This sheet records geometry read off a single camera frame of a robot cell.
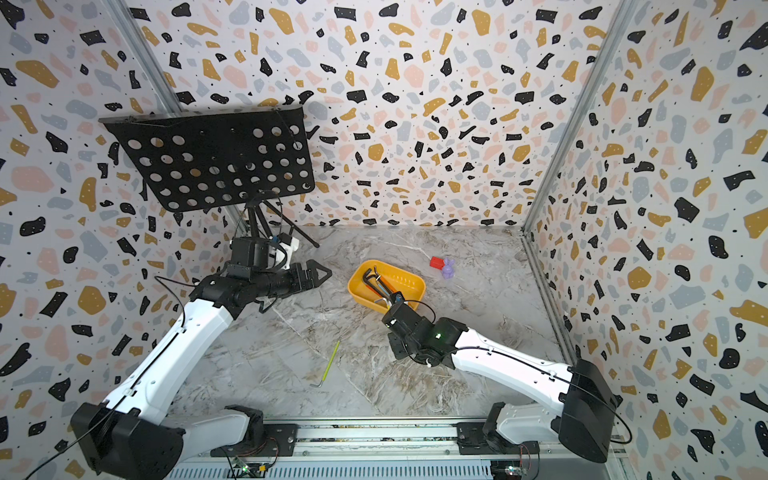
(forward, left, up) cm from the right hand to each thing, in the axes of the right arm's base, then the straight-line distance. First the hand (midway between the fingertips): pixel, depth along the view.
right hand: (397, 336), depth 78 cm
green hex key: (-4, +20, -12) cm, 24 cm away
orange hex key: (+26, +5, -13) cm, 29 cm away
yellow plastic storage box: (+26, +11, -12) cm, 31 cm away
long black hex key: (+24, +11, -11) cm, 29 cm away
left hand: (+10, +19, +13) cm, 25 cm away
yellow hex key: (+3, -1, +14) cm, 14 cm away
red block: (+34, -13, -11) cm, 38 cm away
